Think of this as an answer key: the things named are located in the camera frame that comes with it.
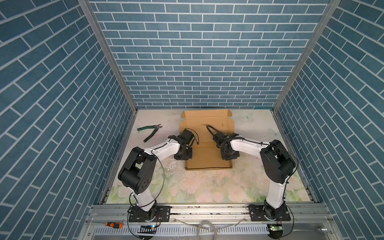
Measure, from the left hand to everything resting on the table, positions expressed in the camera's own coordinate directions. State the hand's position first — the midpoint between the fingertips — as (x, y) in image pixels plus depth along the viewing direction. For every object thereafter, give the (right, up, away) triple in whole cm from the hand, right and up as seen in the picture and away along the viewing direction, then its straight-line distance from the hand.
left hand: (191, 158), depth 91 cm
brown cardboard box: (+9, +3, -2) cm, 9 cm away
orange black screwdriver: (-35, -26, -22) cm, 49 cm away
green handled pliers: (-26, +19, +17) cm, 36 cm away
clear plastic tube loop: (+9, -28, -18) cm, 34 cm away
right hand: (+25, 0, +3) cm, 25 cm away
